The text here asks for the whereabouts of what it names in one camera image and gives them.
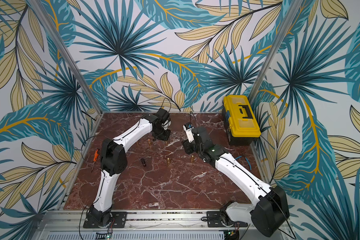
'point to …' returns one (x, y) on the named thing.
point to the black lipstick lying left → (143, 162)
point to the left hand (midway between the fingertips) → (166, 139)
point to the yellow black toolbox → (240, 120)
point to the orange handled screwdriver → (96, 156)
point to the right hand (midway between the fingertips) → (187, 139)
